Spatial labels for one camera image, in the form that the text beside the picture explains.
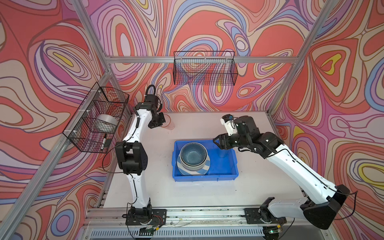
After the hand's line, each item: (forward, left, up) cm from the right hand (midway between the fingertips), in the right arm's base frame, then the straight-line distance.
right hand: (219, 142), depth 72 cm
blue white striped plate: (-6, +18, -19) cm, 27 cm away
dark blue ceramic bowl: (+3, +13, -16) cm, 21 cm away
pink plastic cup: (+17, +28, -5) cm, 33 cm away
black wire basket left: (+3, +64, +9) cm, 65 cm away
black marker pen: (+2, +57, +1) cm, 57 cm away
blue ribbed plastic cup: (+6, -6, -22) cm, 23 cm away
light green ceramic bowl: (+1, +13, -16) cm, 21 cm away
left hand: (+22, +32, -8) cm, 39 cm away
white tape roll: (+8, +54, +9) cm, 56 cm away
